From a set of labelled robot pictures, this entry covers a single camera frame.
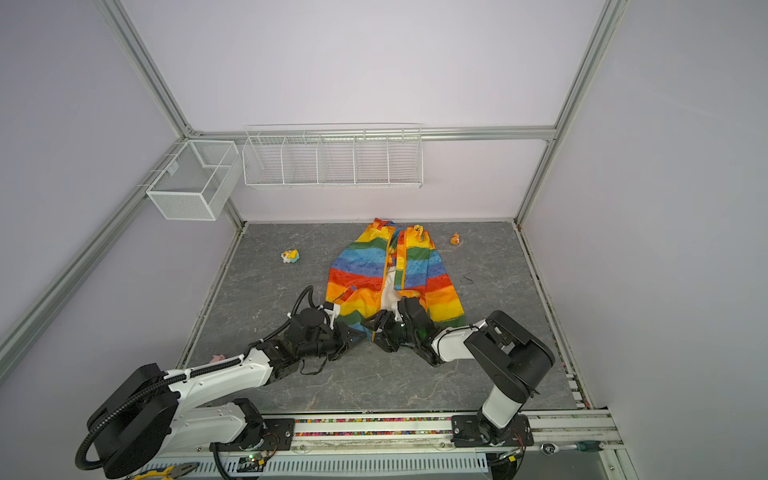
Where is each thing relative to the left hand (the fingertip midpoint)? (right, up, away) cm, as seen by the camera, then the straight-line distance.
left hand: (368, 340), depth 79 cm
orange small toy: (+30, +28, +34) cm, 53 cm away
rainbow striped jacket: (+4, +19, +23) cm, 30 cm away
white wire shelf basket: (-14, +56, +21) cm, 61 cm away
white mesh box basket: (-58, +47, +19) cm, 77 cm away
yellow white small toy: (-30, +22, +26) cm, 46 cm away
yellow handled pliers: (-45, -27, -11) cm, 54 cm away
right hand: (-2, +1, +5) cm, 6 cm away
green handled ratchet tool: (+44, -23, -9) cm, 51 cm away
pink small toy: (-44, -7, +6) cm, 45 cm away
